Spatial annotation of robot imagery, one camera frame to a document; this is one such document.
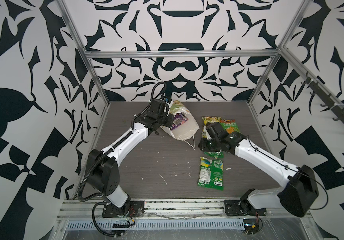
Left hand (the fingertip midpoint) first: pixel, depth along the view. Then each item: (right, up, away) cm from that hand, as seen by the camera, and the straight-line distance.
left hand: (172, 113), depth 83 cm
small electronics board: (+37, -53, -12) cm, 66 cm away
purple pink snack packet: (+5, -4, +21) cm, 22 cm away
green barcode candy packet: (+21, -33, 0) cm, 39 cm away
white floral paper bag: (+9, -12, +16) cm, 22 cm away
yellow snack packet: (+24, -4, +20) cm, 31 cm away
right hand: (+15, -17, -2) cm, 23 cm away
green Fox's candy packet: (+26, -25, +8) cm, 37 cm away
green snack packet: (+39, -7, +19) cm, 44 cm away
